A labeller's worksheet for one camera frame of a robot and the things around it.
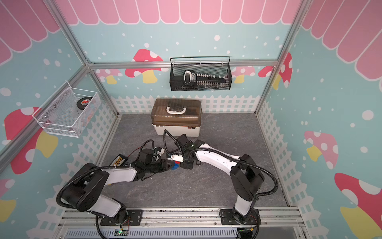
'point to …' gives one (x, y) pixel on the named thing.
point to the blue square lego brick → (176, 165)
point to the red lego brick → (176, 162)
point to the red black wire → (133, 152)
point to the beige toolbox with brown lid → (179, 117)
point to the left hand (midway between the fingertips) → (172, 168)
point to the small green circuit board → (121, 233)
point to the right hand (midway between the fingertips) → (185, 161)
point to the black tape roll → (82, 103)
